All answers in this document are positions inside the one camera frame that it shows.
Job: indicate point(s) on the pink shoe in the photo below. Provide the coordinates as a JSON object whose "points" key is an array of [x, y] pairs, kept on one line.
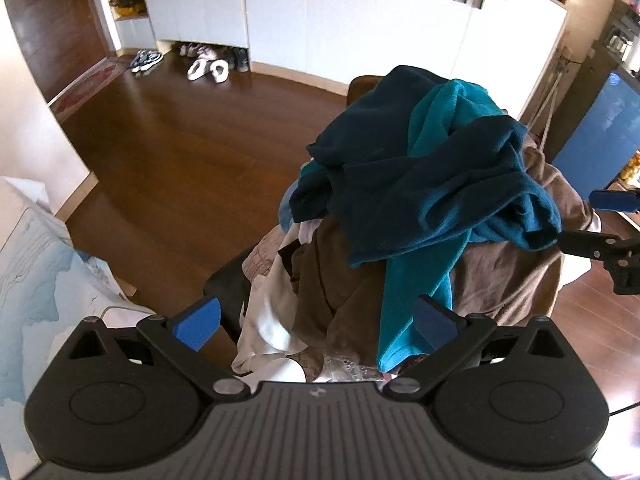
{"points": [[188, 50], [206, 52]]}

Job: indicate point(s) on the white fluffy slipper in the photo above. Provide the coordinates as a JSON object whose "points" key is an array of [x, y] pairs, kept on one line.
{"points": [[220, 71], [197, 70]]}

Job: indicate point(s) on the blue screen panel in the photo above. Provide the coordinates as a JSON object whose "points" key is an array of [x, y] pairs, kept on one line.
{"points": [[597, 135]]}

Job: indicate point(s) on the dark shoe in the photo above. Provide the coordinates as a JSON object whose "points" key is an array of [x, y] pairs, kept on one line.
{"points": [[243, 60], [227, 57]]}

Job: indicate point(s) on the navy and teal sweater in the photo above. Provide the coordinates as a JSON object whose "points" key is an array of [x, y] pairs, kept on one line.
{"points": [[425, 185]]}

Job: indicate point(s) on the dark shelf unit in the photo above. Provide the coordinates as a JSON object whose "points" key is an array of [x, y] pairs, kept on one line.
{"points": [[617, 35]]}

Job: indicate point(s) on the brown leather chair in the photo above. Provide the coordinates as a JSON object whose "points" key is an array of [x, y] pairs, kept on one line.
{"points": [[362, 91]]}

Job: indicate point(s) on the white garment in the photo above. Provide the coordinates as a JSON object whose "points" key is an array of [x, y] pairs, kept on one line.
{"points": [[265, 325]]}

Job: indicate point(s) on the black and white sneaker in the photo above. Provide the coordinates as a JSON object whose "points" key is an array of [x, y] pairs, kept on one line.
{"points": [[140, 62], [154, 58]]}

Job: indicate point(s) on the yellow bag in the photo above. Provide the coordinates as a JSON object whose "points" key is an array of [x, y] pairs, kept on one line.
{"points": [[129, 4]]}

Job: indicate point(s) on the metal stand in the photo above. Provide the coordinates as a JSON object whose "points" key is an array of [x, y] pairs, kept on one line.
{"points": [[550, 110]]}

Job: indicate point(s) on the red patterned rug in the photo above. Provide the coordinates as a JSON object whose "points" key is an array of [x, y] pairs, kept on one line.
{"points": [[90, 87]]}

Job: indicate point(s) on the brown wooden door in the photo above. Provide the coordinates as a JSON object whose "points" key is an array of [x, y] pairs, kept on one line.
{"points": [[55, 35]]}

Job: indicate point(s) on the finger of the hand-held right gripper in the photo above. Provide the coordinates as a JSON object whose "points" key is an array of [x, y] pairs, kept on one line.
{"points": [[612, 201], [587, 245]]}

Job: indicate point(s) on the pinkish plaid cloth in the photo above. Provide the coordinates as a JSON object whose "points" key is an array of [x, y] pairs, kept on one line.
{"points": [[262, 252]]}

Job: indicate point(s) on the dark brown garment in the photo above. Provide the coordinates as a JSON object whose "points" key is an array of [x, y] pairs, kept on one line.
{"points": [[320, 290]]}

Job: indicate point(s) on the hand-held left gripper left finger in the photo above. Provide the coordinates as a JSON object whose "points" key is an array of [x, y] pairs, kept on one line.
{"points": [[197, 322]]}

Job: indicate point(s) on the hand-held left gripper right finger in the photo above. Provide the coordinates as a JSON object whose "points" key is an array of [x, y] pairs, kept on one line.
{"points": [[434, 325]]}

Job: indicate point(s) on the taupe brown garment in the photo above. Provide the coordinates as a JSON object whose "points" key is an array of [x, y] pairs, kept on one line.
{"points": [[505, 280]]}

